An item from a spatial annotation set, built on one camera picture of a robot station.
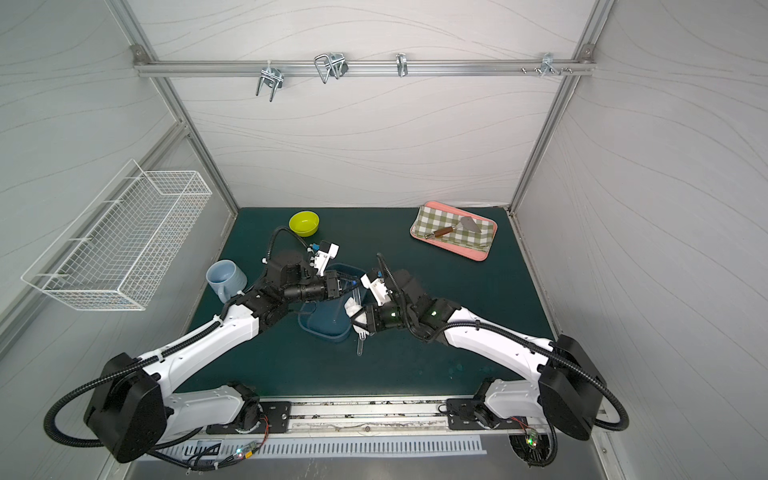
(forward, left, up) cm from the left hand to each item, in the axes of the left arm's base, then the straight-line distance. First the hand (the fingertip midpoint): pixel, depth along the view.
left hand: (362, 286), depth 73 cm
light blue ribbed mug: (+9, +43, -12) cm, 45 cm away
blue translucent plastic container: (0, +11, -19) cm, 23 cm away
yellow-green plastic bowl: (+39, +27, -19) cm, 51 cm away
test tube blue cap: (+1, +2, 0) cm, 2 cm away
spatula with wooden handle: (+40, -35, -20) cm, 57 cm away
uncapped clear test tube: (-6, +2, -22) cm, 23 cm away
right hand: (-6, +2, -6) cm, 8 cm away
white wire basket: (+3, +57, +9) cm, 57 cm away
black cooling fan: (-30, -43, -25) cm, 58 cm away
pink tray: (+29, -33, -22) cm, 49 cm away
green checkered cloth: (+42, -23, -21) cm, 52 cm away
